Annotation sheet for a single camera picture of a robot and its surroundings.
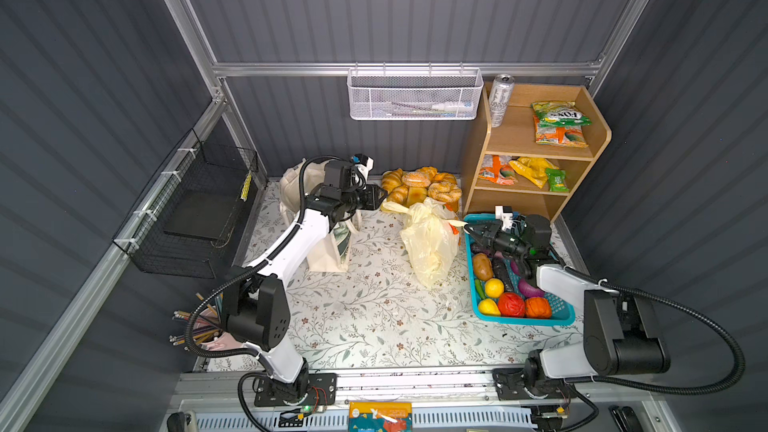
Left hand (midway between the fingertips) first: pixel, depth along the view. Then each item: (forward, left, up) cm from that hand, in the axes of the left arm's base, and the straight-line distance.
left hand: (384, 191), depth 84 cm
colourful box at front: (-51, +3, -24) cm, 56 cm away
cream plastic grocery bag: (-10, -13, -9) cm, 19 cm away
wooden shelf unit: (+11, -40, +8) cm, 42 cm away
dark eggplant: (-16, -35, -20) cm, 44 cm away
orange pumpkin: (-29, -40, -17) cm, 53 cm away
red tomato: (-28, -33, -17) cm, 47 cm away
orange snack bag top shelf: (+11, -48, +10) cm, 51 cm away
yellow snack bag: (+11, -50, -3) cm, 51 cm away
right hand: (-10, -24, -6) cm, 27 cm away
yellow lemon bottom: (-27, -27, -19) cm, 43 cm away
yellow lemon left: (-22, -31, -19) cm, 43 cm away
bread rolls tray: (+18, -12, -18) cm, 29 cm away
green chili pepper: (-21, -28, -22) cm, 41 cm away
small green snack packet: (+6, -55, -4) cm, 56 cm away
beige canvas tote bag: (-11, +16, -16) cm, 25 cm away
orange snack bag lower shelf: (+11, -38, -4) cm, 40 cm away
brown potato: (-15, -30, -19) cm, 38 cm away
